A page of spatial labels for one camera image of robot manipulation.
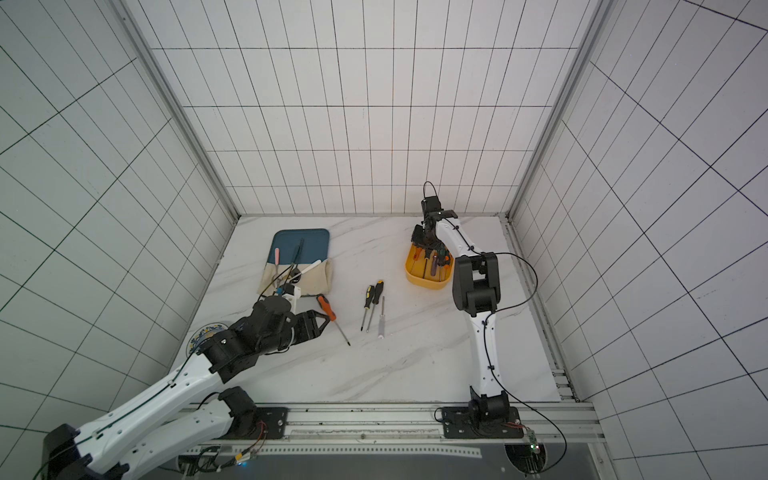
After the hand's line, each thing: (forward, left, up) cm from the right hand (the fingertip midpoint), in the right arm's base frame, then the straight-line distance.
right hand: (408, 240), depth 106 cm
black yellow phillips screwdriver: (-25, +13, -4) cm, 28 cm away
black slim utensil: (-8, +40, -3) cm, 41 cm away
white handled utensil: (-13, +36, -3) cm, 38 cm away
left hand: (-38, +23, +9) cm, 46 cm away
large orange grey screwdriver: (-29, +24, -4) cm, 38 cm away
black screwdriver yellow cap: (-22, +10, -3) cm, 25 cm away
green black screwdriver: (-6, -14, -2) cm, 15 cm away
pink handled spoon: (-17, +45, -3) cm, 48 cm away
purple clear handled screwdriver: (-8, -10, -3) cm, 13 cm away
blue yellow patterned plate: (-39, +59, 0) cm, 71 cm away
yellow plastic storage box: (-9, -4, -4) cm, 11 cm away
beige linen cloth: (-17, +32, -1) cm, 36 cm away
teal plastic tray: (-2, +35, -4) cm, 36 cm away
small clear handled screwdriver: (-33, +7, -5) cm, 34 cm away
